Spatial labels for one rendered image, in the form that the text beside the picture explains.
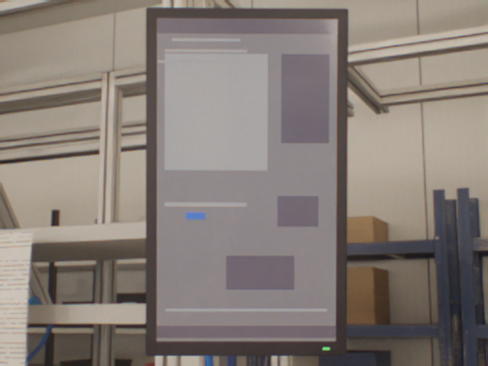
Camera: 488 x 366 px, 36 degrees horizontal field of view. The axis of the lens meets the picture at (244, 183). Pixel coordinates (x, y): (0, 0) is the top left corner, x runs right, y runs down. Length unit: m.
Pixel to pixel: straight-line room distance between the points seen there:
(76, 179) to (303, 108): 4.79
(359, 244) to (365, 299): 0.30
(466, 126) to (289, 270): 3.73
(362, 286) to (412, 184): 0.82
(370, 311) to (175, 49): 3.29
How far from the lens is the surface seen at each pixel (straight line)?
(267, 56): 1.12
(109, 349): 2.17
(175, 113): 1.11
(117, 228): 1.58
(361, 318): 4.29
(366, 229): 4.32
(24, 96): 2.43
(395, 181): 4.80
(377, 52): 2.02
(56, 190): 5.94
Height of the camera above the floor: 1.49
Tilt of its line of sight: 10 degrees up
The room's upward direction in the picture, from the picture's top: straight up
